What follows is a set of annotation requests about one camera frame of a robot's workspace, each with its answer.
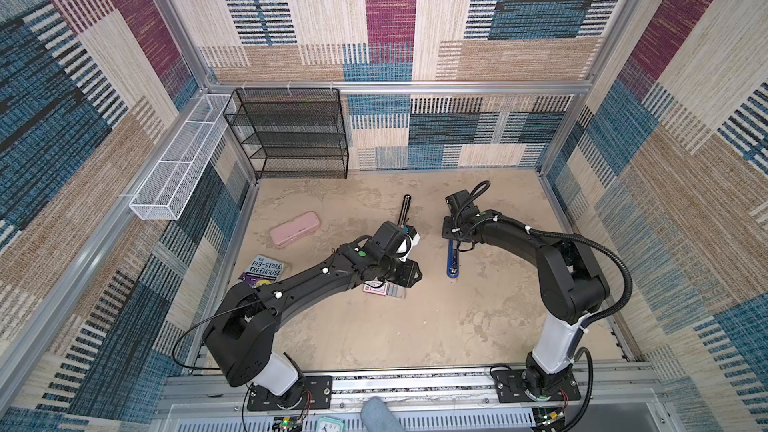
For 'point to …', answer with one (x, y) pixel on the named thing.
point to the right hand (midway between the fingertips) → (452, 232)
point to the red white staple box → (375, 287)
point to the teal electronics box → (330, 424)
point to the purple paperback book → (262, 270)
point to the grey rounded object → (377, 416)
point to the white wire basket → (163, 193)
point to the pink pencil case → (295, 228)
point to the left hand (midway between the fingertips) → (419, 272)
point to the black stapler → (404, 210)
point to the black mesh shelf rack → (291, 133)
